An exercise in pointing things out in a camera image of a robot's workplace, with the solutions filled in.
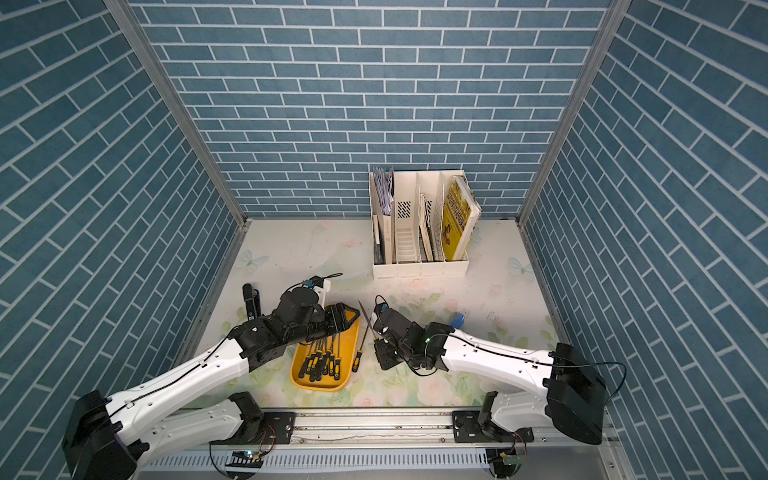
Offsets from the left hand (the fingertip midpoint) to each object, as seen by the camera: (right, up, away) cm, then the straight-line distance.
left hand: (362, 319), depth 75 cm
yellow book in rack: (+29, +29, +18) cm, 45 cm away
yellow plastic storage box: (-19, -13, +10) cm, 25 cm away
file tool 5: (-8, -15, +10) cm, 19 cm away
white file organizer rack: (+16, +25, +17) cm, 34 cm away
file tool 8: (+4, +1, -13) cm, 13 cm away
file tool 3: (-11, -13, +8) cm, 19 cm away
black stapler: (-37, +1, +18) cm, 41 cm away
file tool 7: (-2, -12, +10) cm, 16 cm away
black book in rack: (+3, +18, +16) cm, 24 cm away
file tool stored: (-17, -13, +10) cm, 23 cm away
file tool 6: (-13, -14, +8) cm, 20 cm away
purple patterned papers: (+5, +38, +15) cm, 41 cm away
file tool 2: (-13, -14, +8) cm, 20 cm away
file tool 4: (-10, -14, +9) cm, 19 cm away
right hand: (+4, -9, +2) cm, 11 cm away
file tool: (-13, -16, +7) cm, 22 cm away
